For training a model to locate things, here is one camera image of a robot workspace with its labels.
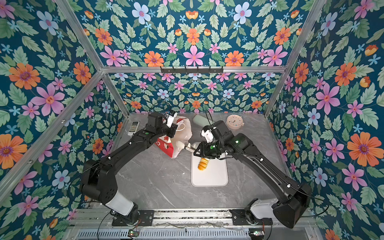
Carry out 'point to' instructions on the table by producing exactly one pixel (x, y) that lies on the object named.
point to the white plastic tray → (215, 174)
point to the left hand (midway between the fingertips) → (178, 121)
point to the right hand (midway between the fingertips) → (196, 152)
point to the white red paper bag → (183, 133)
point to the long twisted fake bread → (203, 164)
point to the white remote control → (133, 127)
